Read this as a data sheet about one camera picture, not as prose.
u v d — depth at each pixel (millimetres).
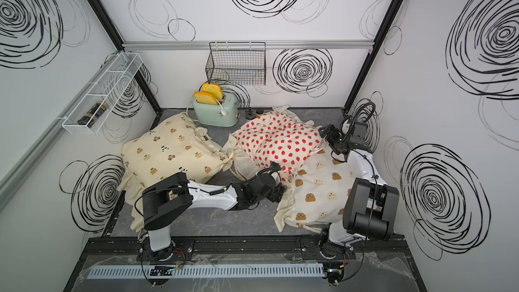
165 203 479
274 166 752
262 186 646
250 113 1051
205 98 979
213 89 1018
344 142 682
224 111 987
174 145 916
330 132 793
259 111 1071
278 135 911
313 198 768
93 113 667
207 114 1022
